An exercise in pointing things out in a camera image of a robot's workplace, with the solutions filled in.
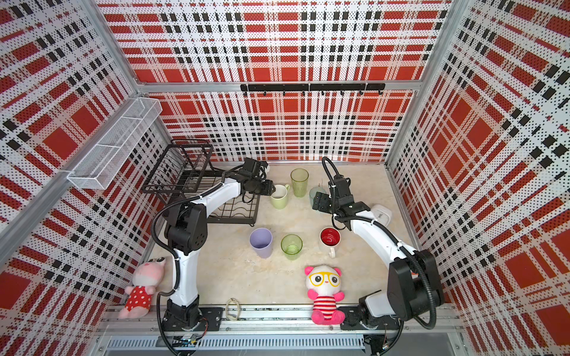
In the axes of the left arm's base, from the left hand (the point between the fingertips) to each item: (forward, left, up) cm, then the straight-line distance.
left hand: (274, 187), depth 100 cm
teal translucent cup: (-1, -18, -2) cm, 18 cm away
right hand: (-12, -22, +6) cm, 26 cm away
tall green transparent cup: (+1, -12, +6) cm, 13 cm away
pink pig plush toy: (-39, +43, -1) cm, 58 cm away
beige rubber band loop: (-50, +12, -7) cm, 52 cm away
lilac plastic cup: (-24, +4, -2) cm, 25 cm away
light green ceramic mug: (-5, -3, 0) cm, 6 cm away
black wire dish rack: (+23, +54, -11) cm, 60 cm away
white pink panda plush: (-41, -20, -1) cm, 46 cm away
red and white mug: (-23, -24, -7) cm, 33 cm away
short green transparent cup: (-25, -8, -6) cm, 27 cm away
